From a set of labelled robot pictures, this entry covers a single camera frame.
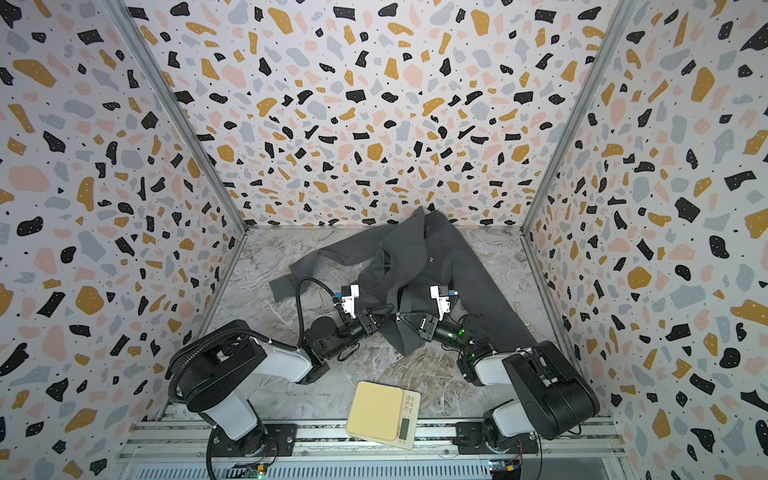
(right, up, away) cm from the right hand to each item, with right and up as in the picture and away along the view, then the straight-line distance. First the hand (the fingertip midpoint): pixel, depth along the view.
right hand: (398, 317), depth 76 cm
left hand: (-1, +3, 0) cm, 3 cm away
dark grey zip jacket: (+4, +10, +22) cm, 24 cm away
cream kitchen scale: (-4, -25, +1) cm, 25 cm away
